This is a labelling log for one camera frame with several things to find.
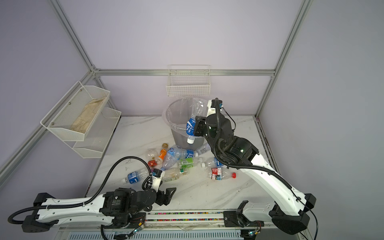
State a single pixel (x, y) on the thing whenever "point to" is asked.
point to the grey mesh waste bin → (180, 140)
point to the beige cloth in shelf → (82, 121)
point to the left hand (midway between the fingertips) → (168, 187)
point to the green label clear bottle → (189, 162)
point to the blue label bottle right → (212, 162)
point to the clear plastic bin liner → (176, 113)
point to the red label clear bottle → (220, 173)
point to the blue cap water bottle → (135, 176)
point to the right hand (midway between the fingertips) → (194, 117)
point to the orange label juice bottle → (163, 153)
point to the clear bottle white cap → (206, 147)
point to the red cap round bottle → (152, 155)
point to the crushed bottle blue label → (176, 153)
